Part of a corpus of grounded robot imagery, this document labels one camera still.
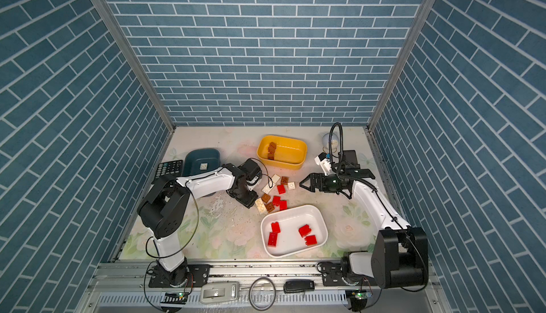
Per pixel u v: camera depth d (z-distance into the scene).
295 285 0.69
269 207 0.89
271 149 1.09
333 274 0.74
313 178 0.72
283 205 0.91
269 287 0.72
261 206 0.90
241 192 0.79
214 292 0.69
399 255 0.41
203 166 1.02
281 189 0.96
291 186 0.96
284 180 0.99
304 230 0.83
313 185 0.73
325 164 0.77
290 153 1.11
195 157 1.03
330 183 0.73
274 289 0.71
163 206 0.52
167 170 1.01
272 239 0.81
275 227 0.85
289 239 0.86
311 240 0.82
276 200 0.91
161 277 0.74
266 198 0.91
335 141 1.05
